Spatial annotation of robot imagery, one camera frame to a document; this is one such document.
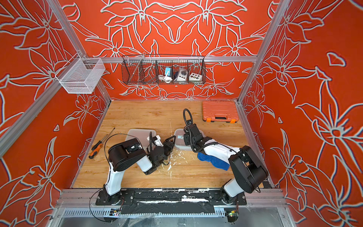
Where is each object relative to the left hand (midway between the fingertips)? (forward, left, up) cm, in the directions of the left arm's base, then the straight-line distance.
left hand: (177, 138), depth 89 cm
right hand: (+2, -5, -1) cm, 5 cm away
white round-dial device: (+33, -1, +25) cm, 41 cm away
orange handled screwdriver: (-8, +53, -6) cm, 53 cm away
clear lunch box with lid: (-1, -2, -6) cm, 6 cm away
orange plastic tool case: (+27, -31, -2) cm, 41 cm away
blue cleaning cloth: (-12, -24, -5) cm, 28 cm away
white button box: (+35, -9, +22) cm, 43 cm away
